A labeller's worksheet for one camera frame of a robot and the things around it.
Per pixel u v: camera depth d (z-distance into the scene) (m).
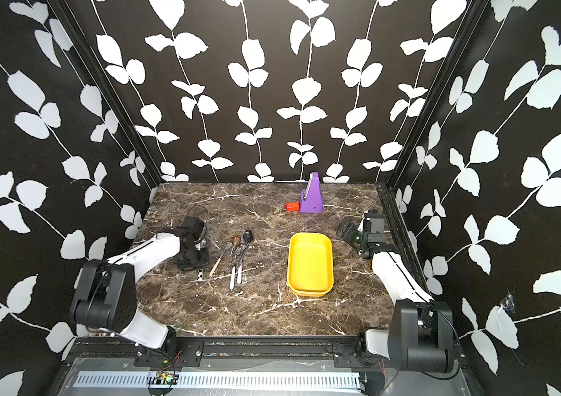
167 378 0.71
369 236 0.67
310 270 0.93
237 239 1.01
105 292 0.91
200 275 0.88
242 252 0.96
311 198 1.06
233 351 0.76
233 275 0.90
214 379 0.70
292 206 1.08
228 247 0.98
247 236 1.00
